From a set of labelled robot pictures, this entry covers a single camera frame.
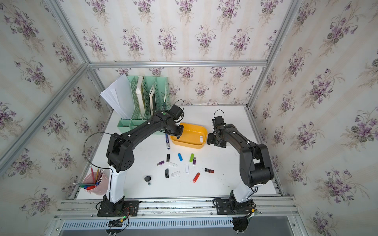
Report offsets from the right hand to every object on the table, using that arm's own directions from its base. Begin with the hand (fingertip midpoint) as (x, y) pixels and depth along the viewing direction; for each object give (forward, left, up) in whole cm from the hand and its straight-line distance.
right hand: (215, 142), depth 93 cm
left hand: (+2, +21, +6) cm, 22 cm away
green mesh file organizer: (+27, +45, +17) cm, 55 cm away
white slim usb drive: (-17, +17, -4) cm, 24 cm away
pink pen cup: (-27, +63, +4) cm, 69 cm away
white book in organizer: (+24, +49, +21) cm, 59 cm away
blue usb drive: (-8, +22, -4) cm, 24 cm away
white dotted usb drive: (+5, +8, -3) cm, 10 cm away
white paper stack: (+23, +64, +18) cm, 70 cm away
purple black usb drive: (-11, +13, -5) cm, 18 cm away
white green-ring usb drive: (-13, +26, -4) cm, 30 cm away
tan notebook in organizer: (+26, +42, +15) cm, 52 cm away
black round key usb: (-23, +39, -1) cm, 46 cm away
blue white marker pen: (+3, +32, -3) cm, 32 cm away
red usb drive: (-21, +12, -5) cm, 24 cm away
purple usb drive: (-13, +34, -4) cm, 36 cm away
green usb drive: (-9, +15, -4) cm, 18 cm away
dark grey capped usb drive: (-9, +30, -4) cm, 31 cm away
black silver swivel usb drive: (-19, +29, -4) cm, 35 cm away
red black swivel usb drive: (-17, +4, -5) cm, 18 cm away
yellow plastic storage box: (+6, +16, -3) cm, 17 cm away
